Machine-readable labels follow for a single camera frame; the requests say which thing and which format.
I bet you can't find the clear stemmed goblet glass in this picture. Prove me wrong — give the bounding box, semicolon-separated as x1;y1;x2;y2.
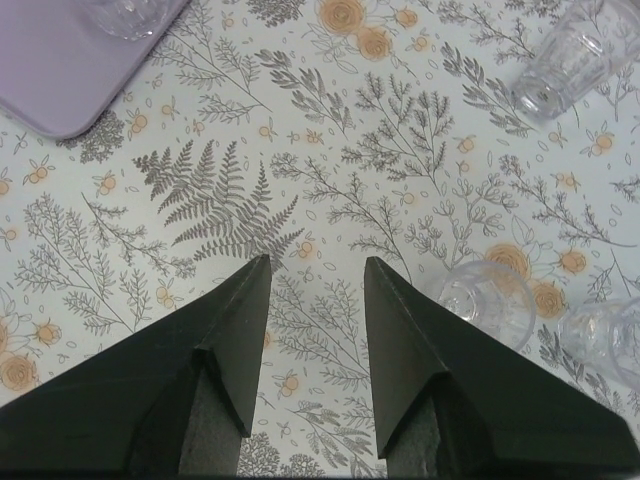
558;297;639;370

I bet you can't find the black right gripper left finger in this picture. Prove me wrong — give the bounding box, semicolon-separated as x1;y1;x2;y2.
1;255;271;475

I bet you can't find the floral patterned table mat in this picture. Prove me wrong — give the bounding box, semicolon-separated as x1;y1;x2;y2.
1;1;639;477

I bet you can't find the clear wine glass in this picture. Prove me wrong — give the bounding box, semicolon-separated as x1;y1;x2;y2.
608;299;639;392

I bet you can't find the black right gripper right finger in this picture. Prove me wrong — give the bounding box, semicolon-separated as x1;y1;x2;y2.
364;257;639;475

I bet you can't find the clear back tumbler glass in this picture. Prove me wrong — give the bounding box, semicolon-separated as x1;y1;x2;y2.
511;1;639;120

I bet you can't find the purple rectangular tray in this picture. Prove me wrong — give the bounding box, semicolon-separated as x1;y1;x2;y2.
1;1;186;139

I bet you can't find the tall clear drinking glass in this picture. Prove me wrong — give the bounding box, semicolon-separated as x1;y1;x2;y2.
429;261;536;351

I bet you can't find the clear faceted tumbler glass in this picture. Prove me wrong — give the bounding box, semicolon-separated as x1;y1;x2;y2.
78;0;168;41

